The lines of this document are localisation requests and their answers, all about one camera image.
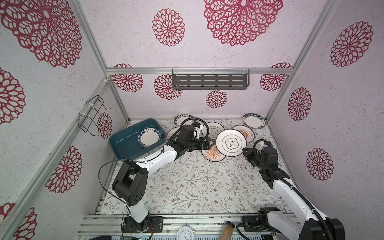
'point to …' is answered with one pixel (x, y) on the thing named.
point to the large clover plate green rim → (230, 142)
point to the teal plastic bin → (131, 142)
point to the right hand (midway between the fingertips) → (242, 145)
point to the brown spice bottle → (227, 232)
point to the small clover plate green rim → (214, 129)
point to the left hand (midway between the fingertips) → (209, 144)
